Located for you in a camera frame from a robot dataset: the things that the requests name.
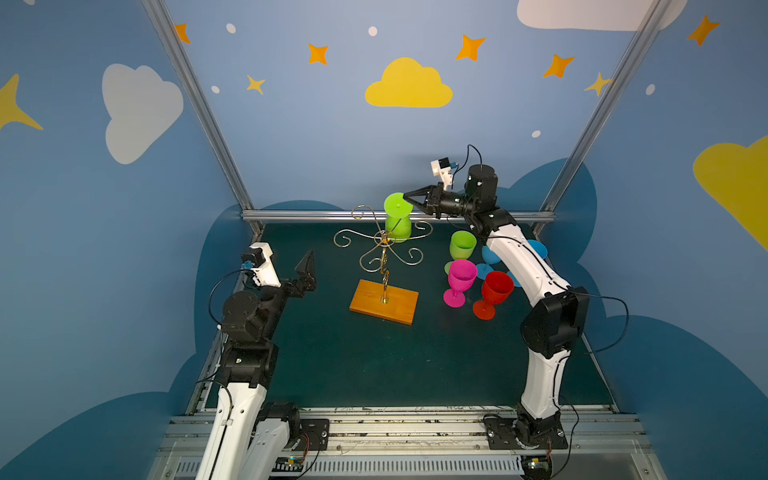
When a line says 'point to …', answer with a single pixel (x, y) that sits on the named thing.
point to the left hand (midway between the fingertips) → (290, 250)
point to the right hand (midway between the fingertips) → (405, 194)
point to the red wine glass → (496, 289)
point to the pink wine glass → (461, 276)
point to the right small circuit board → (536, 467)
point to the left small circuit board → (288, 464)
